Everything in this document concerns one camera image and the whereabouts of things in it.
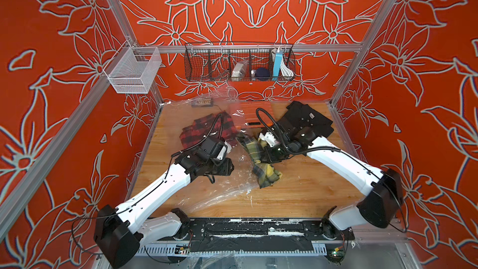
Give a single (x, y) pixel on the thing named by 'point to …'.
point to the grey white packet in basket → (239, 71)
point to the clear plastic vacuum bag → (241, 180)
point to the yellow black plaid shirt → (266, 174)
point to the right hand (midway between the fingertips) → (257, 160)
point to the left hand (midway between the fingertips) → (230, 166)
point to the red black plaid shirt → (219, 124)
